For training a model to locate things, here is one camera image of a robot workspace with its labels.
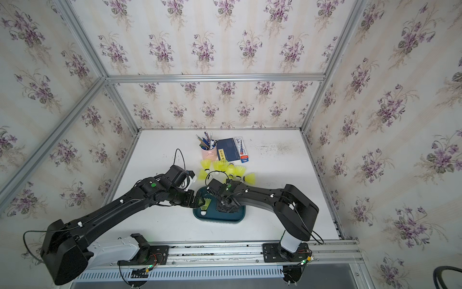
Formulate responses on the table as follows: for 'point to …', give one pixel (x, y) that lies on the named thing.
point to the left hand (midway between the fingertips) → (200, 203)
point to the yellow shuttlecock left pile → (206, 164)
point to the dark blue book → (227, 150)
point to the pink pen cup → (212, 154)
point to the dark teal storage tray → (213, 215)
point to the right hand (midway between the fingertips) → (225, 209)
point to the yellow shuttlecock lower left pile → (203, 174)
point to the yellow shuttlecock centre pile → (236, 172)
